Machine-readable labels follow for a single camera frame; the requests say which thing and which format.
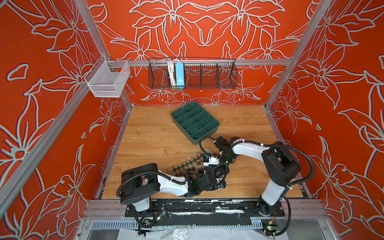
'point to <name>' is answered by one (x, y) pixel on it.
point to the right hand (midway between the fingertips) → (213, 173)
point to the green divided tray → (195, 122)
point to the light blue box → (180, 75)
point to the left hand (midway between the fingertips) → (210, 170)
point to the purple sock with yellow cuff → (219, 171)
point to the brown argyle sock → (190, 168)
